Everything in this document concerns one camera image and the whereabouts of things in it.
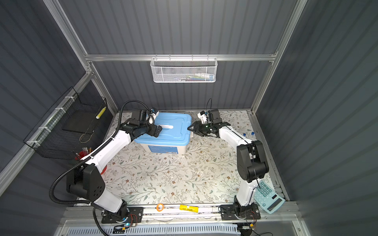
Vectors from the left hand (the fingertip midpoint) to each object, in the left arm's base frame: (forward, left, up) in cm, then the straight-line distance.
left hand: (154, 124), depth 87 cm
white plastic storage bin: (-10, -5, -12) cm, 16 cm away
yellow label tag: (-42, -20, -17) cm, 50 cm away
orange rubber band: (-40, -4, -21) cm, 45 cm away
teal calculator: (-40, -60, -17) cm, 74 cm away
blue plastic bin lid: (-3, -12, -2) cm, 13 cm away
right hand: (-3, -22, -3) cm, 23 cm away
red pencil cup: (-14, +38, -5) cm, 41 cm away
